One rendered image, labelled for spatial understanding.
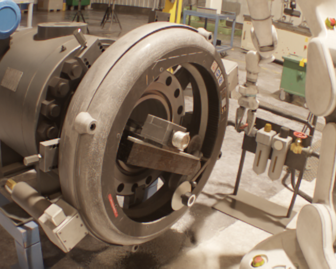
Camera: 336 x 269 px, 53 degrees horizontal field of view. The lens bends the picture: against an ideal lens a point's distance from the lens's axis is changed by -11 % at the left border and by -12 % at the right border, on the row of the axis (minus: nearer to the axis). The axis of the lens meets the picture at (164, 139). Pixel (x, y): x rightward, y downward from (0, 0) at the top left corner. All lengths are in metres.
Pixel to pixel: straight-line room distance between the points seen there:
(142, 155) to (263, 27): 0.64
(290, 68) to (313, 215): 3.43
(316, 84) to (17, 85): 1.00
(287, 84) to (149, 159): 3.51
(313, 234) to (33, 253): 1.01
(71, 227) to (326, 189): 0.75
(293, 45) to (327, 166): 6.15
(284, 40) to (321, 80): 6.25
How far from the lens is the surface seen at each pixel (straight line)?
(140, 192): 1.36
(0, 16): 1.49
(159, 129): 1.02
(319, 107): 1.11
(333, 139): 1.11
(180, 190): 1.32
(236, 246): 1.79
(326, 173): 1.14
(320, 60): 1.12
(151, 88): 1.23
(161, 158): 1.13
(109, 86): 0.93
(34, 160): 0.98
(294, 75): 4.43
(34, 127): 1.26
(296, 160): 1.95
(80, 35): 0.98
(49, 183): 1.48
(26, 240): 1.40
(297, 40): 7.16
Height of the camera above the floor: 1.07
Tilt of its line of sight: 22 degrees down
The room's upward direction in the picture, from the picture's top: 6 degrees clockwise
